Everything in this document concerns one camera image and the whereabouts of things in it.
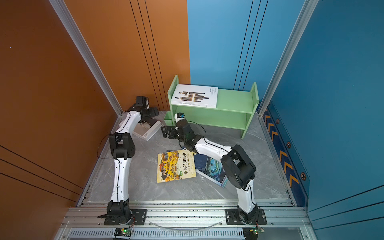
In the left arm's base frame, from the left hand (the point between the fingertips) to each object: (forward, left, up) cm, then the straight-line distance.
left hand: (153, 111), depth 110 cm
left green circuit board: (-73, +3, -10) cm, 73 cm away
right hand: (-25, -14, +10) cm, 31 cm away
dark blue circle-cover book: (-41, -41, -7) cm, 58 cm away
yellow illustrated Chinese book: (-40, -20, -6) cm, 45 cm away
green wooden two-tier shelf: (-17, -54, +19) cm, 59 cm away
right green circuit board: (-72, -59, -9) cm, 94 cm away
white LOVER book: (-17, +3, -3) cm, 17 cm away
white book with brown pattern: (-8, -31, +21) cm, 38 cm away
